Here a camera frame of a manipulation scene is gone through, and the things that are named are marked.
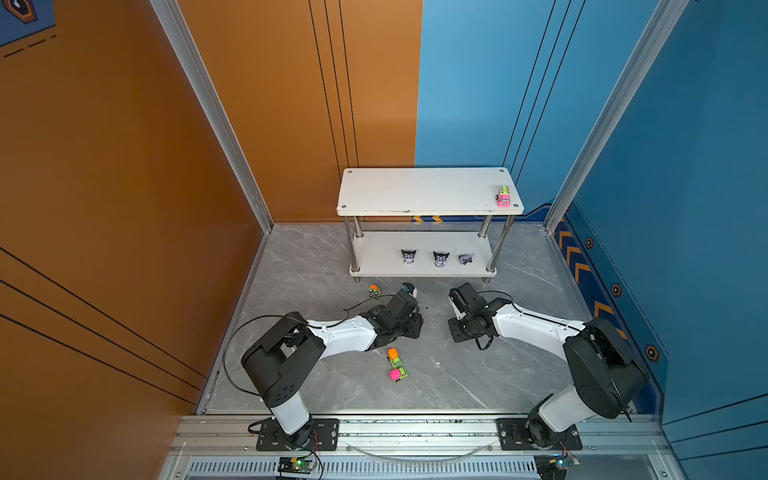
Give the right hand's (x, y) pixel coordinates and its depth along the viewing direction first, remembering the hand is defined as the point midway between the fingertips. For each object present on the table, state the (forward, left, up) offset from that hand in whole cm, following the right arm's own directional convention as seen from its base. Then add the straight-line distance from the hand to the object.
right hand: (454, 331), depth 91 cm
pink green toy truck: (-13, +17, +2) cm, 22 cm away
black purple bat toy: (+20, +3, +11) cm, 23 cm away
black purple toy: (+21, +14, +11) cm, 27 cm away
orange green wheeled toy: (+13, +25, +3) cm, 28 cm away
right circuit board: (-34, -20, -3) cm, 39 cm away
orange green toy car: (-8, +19, +2) cm, 20 cm away
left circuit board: (-33, +42, -1) cm, 54 cm away
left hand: (+2, +10, +4) cm, 11 cm away
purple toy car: (+20, -5, +10) cm, 23 cm away
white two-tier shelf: (+50, +3, -1) cm, 50 cm away
